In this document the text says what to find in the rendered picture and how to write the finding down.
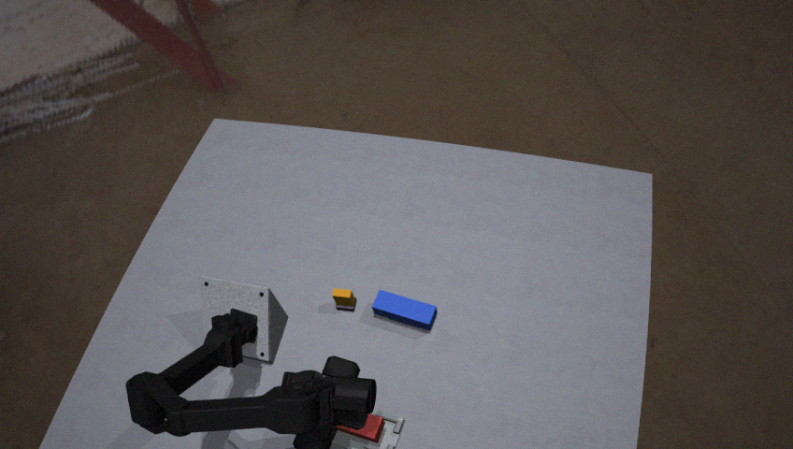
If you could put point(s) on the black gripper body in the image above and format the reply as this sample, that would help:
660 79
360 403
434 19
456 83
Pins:
319 439

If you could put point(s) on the yellow rectangular block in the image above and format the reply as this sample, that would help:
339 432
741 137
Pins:
343 297

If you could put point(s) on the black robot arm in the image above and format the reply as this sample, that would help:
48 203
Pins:
290 408

